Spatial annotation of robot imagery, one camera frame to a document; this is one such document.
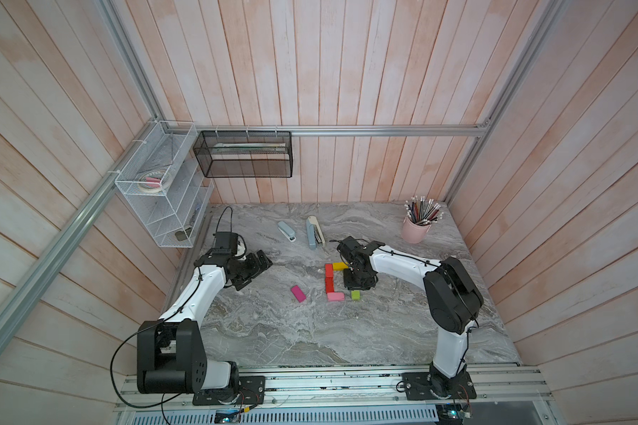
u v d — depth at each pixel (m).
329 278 0.97
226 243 0.69
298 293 0.93
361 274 0.80
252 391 0.73
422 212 1.03
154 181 0.74
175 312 0.45
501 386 0.77
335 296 0.92
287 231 1.07
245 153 1.03
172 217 0.78
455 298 0.51
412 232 1.01
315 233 1.07
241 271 0.73
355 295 0.90
